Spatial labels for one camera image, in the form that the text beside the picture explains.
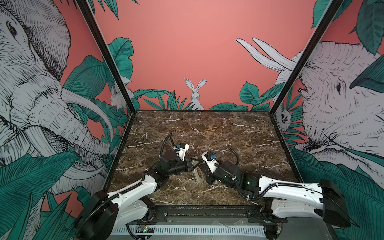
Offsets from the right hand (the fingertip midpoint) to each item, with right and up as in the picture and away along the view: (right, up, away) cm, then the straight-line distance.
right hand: (197, 165), depth 70 cm
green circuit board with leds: (-25, -30, 0) cm, 39 cm away
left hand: (+2, +1, +5) cm, 6 cm away
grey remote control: (+1, -6, +5) cm, 8 cm away
